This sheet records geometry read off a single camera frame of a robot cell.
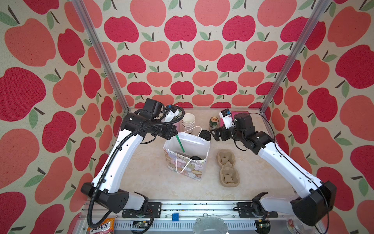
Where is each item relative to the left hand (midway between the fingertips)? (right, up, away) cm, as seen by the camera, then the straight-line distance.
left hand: (179, 133), depth 68 cm
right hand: (+22, +3, +9) cm, 24 cm away
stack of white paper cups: (+5, +6, +28) cm, 29 cm away
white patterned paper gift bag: (+6, -14, 0) cm, 16 cm away
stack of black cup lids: (+17, -3, +31) cm, 35 cm away
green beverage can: (+22, +5, +31) cm, 38 cm away
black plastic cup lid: (+8, -15, +12) cm, 21 cm away
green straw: (0, -6, +7) cm, 9 cm away
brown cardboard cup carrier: (+28, -26, +14) cm, 41 cm away
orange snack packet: (-34, -44, -1) cm, 55 cm away
